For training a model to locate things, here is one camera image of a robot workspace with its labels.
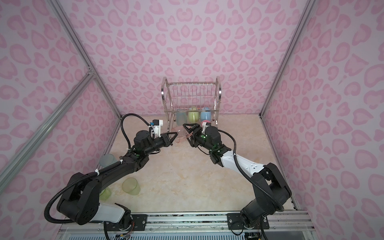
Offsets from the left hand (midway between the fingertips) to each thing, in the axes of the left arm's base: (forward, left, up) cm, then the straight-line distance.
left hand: (179, 131), depth 78 cm
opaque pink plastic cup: (+19, -15, -13) cm, 27 cm away
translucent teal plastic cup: (+24, +1, -15) cm, 28 cm away
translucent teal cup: (-1, +50, -27) cm, 57 cm away
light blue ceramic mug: (+23, -15, -12) cm, 30 cm away
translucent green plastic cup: (-22, +25, -16) cm, 37 cm away
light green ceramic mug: (+23, -7, -14) cm, 28 cm away
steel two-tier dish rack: (+43, -15, -12) cm, 47 cm away
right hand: (0, -2, +3) cm, 4 cm away
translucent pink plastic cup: (-1, -2, -1) cm, 3 cm away
